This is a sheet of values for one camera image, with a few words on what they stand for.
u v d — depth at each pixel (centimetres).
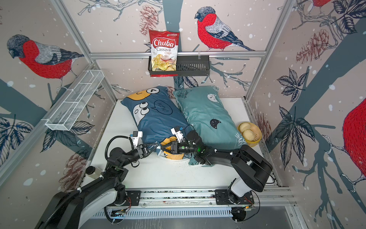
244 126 93
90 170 75
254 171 44
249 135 91
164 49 83
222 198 73
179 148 70
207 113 91
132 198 73
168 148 78
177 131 74
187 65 107
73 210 41
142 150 68
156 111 93
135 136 71
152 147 75
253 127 98
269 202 73
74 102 77
